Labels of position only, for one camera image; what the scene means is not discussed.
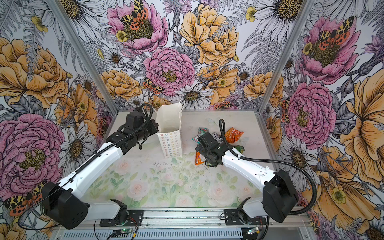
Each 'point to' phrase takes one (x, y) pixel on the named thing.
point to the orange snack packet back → (232, 135)
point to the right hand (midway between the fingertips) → (204, 156)
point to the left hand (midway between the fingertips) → (158, 128)
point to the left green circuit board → (125, 230)
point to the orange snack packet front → (199, 159)
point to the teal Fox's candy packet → (201, 131)
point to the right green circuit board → (252, 230)
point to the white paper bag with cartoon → (168, 121)
